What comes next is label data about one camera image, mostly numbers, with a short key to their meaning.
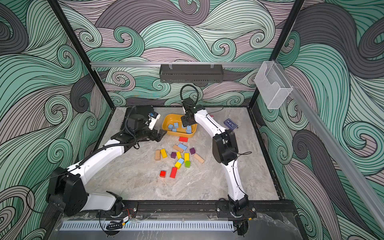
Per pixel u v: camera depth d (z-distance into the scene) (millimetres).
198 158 922
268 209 744
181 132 1025
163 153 934
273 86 773
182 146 969
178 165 868
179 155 923
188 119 847
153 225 697
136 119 624
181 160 883
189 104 773
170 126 1039
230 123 1069
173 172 859
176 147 967
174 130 1012
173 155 922
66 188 446
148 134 723
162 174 831
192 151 926
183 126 890
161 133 747
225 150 568
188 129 1016
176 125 1047
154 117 713
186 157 922
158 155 903
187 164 886
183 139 1003
